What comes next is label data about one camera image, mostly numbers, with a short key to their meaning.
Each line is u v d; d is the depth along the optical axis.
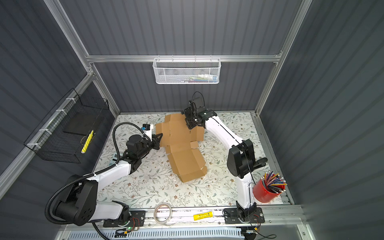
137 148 0.67
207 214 0.73
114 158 0.93
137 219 0.72
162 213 0.77
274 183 0.73
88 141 0.70
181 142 0.93
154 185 0.85
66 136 0.72
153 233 0.70
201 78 0.92
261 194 0.77
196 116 0.68
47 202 0.40
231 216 0.73
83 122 0.74
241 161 0.52
